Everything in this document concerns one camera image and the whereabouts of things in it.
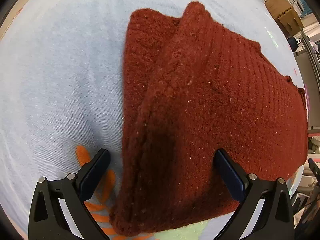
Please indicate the brown cardboard box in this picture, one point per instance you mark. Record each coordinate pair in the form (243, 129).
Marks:
(285, 16)

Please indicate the light blue patterned blanket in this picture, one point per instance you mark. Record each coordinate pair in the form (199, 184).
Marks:
(61, 84)

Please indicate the dark red knitted sweater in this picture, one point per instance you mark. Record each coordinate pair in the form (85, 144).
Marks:
(191, 86)

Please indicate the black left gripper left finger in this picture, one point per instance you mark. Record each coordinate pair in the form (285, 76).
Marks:
(46, 218)

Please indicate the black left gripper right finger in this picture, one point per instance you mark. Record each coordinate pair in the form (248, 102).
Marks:
(275, 220)

